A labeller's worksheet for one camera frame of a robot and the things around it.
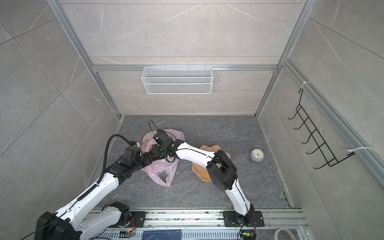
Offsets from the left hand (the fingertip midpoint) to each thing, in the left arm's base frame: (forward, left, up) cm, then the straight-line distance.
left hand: (149, 153), depth 83 cm
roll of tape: (-38, -66, -11) cm, 77 cm away
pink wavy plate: (-7, -30, -10) cm, 33 cm away
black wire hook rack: (-18, -80, +21) cm, 84 cm away
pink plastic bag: (-8, -7, -5) cm, 12 cm away
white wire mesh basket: (+47, -16, +17) cm, 52 cm away
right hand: (+3, -2, -2) cm, 4 cm away
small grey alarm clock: (+2, -66, -8) cm, 66 cm away
